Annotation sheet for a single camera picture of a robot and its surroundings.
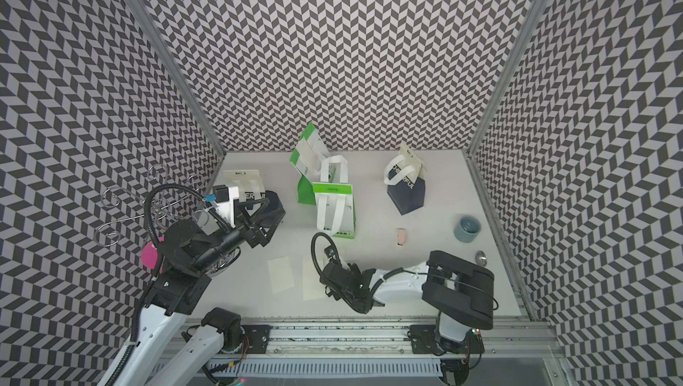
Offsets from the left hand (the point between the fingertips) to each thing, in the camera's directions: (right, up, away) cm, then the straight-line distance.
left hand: (276, 209), depth 64 cm
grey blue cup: (+59, -11, +30) cm, 67 cm away
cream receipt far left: (-5, -25, +23) cm, 34 cm away
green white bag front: (+2, +14, +29) cm, 32 cm away
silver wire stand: (-46, 0, +25) cm, 52 cm away
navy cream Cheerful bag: (-14, +5, +21) cm, 26 cm away
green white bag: (+13, +2, +14) cm, 19 cm away
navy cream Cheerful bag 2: (+35, +7, +22) cm, 43 cm away
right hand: (+14, -26, +22) cm, 37 cm away
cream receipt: (+5, -27, +20) cm, 34 cm away
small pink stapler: (+35, -13, +28) cm, 47 cm away
